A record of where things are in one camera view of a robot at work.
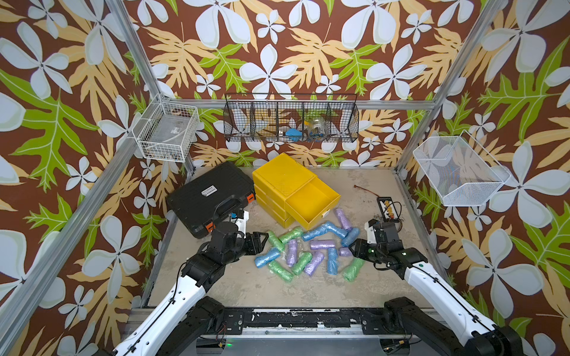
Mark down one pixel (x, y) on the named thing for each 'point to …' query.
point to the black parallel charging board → (388, 209)
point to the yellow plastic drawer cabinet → (286, 190)
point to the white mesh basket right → (463, 172)
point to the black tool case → (213, 199)
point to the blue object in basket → (294, 134)
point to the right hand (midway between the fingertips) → (351, 246)
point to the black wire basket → (291, 117)
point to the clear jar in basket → (318, 128)
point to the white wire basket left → (166, 130)
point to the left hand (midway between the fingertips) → (264, 233)
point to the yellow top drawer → (312, 203)
